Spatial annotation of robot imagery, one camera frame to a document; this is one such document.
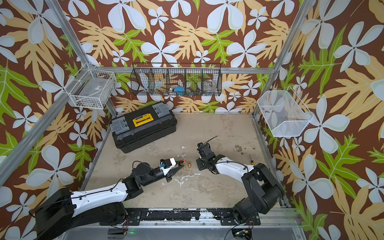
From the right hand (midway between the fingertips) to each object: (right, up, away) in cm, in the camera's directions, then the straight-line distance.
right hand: (200, 160), depth 92 cm
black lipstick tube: (-10, +5, -24) cm, 26 cm away
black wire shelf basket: (-15, +53, +6) cm, 56 cm away
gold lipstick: (-7, -2, -4) cm, 8 cm away
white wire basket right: (+52, +30, +1) cm, 60 cm away
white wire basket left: (-62, +43, -6) cm, 76 cm away
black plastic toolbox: (-30, +24, 0) cm, 38 cm away
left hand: (-10, +5, -20) cm, 23 cm away
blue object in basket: (-13, +45, +4) cm, 47 cm away
